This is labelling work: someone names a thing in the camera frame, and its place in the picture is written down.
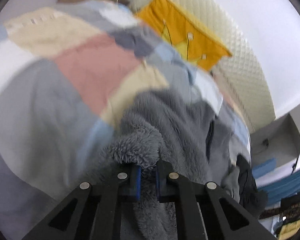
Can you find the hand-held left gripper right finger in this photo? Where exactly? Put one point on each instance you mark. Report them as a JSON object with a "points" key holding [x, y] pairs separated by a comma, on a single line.
{"points": [[158, 182]]}

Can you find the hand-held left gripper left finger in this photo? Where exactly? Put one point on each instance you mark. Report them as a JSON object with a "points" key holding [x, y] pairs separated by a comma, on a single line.
{"points": [[138, 182]]}

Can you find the grey fleece jacket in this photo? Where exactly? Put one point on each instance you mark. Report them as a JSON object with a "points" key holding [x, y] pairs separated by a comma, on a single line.
{"points": [[170, 130]]}

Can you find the black fleece-lined jacket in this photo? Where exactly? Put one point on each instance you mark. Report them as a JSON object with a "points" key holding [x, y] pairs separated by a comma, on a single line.
{"points": [[250, 187]]}

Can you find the blue chair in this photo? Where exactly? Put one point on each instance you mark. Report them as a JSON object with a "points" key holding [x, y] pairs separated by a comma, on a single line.
{"points": [[265, 167]]}

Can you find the patchwork duvet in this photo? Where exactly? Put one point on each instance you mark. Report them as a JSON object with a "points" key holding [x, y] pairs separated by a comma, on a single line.
{"points": [[65, 80]]}

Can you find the blue curtain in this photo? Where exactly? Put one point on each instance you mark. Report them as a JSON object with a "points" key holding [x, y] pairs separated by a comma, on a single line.
{"points": [[285, 185]]}

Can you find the brown patterned scarf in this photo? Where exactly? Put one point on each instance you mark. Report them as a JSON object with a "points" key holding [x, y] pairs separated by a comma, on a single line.
{"points": [[285, 210]]}

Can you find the yellow cloth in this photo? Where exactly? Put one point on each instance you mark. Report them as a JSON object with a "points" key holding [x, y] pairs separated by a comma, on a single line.
{"points": [[291, 228]]}

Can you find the cream quilted headboard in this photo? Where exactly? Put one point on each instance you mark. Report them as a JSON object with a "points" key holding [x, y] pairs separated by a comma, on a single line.
{"points": [[245, 67]]}

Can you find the yellow crown pillow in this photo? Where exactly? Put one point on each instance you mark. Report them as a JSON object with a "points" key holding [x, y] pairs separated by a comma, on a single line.
{"points": [[185, 30]]}

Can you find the black wall plug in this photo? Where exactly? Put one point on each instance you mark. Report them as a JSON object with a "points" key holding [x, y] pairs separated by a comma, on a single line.
{"points": [[265, 142]]}

